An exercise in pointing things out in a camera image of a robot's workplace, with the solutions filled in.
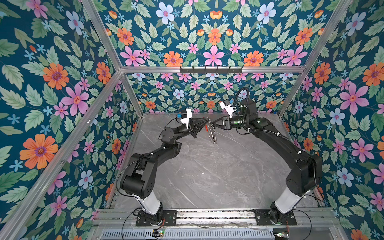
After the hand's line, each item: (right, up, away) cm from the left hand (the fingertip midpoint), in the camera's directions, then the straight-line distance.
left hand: (209, 118), depth 67 cm
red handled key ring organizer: (+2, -9, +7) cm, 11 cm away
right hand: (+3, -1, +8) cm, 8 cm away
